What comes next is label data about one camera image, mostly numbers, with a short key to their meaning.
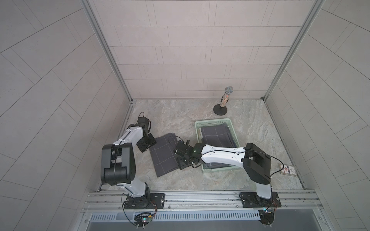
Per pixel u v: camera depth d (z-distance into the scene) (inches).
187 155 24.4
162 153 34.5
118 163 17.3
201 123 37.8
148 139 30.4
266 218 27.3
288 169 31.7
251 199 27.9
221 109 43.2
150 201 27.2
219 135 35.0
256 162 19.3
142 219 25.5
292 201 28.0
